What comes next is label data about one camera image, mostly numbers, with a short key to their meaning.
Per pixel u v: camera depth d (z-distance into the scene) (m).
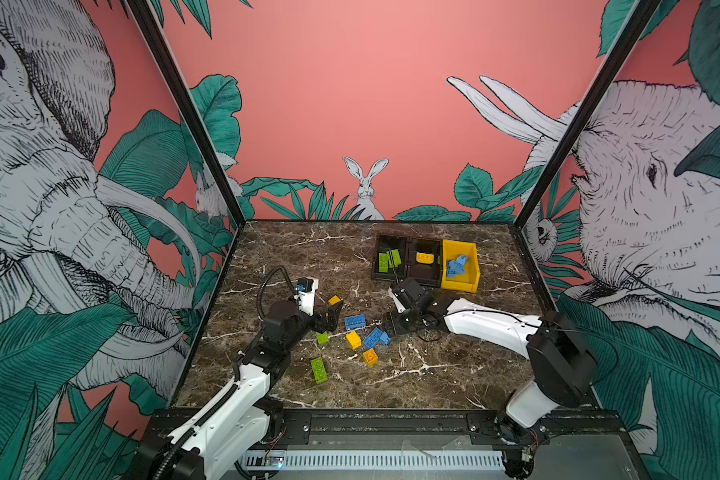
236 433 0.55
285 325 0.60
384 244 1.14
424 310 0.65
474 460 0.70
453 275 1.04
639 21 0.70
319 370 0.82
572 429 0.78
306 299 0.70
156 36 0.72
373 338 0.90
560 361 0.45
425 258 1.07
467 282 1.02
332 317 0.73
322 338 0.90
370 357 0.83
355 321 0.93
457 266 1.03
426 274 1.03
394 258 1.06
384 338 0.87
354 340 0.88
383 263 1.05
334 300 0.98
